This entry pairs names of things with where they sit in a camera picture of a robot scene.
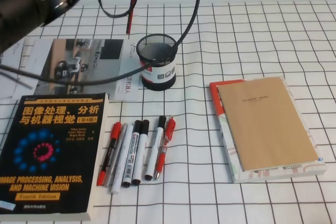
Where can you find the red gel pen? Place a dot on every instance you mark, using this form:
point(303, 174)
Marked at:
point(167, 138)

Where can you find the white paint marker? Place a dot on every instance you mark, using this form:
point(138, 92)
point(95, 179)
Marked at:
point(118, 177)

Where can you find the red black pencil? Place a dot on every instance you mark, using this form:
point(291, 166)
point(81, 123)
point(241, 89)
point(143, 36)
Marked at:
point(130, 16)

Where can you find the photo brochure booklet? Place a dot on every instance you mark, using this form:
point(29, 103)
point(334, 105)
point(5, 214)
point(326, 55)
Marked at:
point(82, 60)

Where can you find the tan kraft notebook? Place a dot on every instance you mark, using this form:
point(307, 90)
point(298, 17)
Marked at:
point(265, 125)

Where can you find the black mesh pen holder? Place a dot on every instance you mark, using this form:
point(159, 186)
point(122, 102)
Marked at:
point(157, 52)

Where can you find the red marker pen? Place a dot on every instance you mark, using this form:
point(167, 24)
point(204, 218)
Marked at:
point(112, 142)

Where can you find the white grid tablecloth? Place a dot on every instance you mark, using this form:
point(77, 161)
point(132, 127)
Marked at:
point(295, 40)

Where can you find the white marker black cap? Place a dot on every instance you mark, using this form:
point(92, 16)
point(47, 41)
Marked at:
point(155, 148)

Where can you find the black image processing textbook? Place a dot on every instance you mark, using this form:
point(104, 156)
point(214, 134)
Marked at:
point(51, 157)

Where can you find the white paper sheet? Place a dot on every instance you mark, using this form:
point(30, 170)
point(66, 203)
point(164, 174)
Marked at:
point(30, 55)

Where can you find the black cap whiteboard marker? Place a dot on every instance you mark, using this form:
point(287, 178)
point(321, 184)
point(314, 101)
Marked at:
point(129, 167)

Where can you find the silver grey pen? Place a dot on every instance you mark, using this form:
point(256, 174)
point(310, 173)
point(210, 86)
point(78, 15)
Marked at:
point(113, 160)

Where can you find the white red map-cover book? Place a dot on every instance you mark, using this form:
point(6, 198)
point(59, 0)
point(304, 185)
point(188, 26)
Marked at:
point(317, 167)

